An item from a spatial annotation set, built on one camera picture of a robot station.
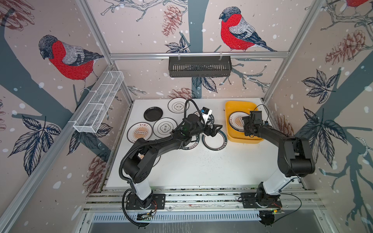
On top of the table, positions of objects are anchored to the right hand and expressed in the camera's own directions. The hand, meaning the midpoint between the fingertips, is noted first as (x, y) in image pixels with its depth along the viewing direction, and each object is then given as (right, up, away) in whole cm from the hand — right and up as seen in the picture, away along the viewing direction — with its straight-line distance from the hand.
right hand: (243, 122), depth 97 cm
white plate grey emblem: (-57, -4, +7) cm, 57 cm away
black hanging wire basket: (-29, +40, +7) cm, 50 cm away
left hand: (-21, 0, -18) cm, 28 cm away
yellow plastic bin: (-8, -9, -5) cm, 13 cm away
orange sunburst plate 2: (-74, -7, +5) cm, 75 cm away
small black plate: (-66, +5, +14) cm, 68 cm away
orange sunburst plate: (-3, 0, +7) cm, 7 cm away
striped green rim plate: (-19, -14, -3) cm, 24 cm away
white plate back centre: (-48, +12, +21) cm, 53 cm away
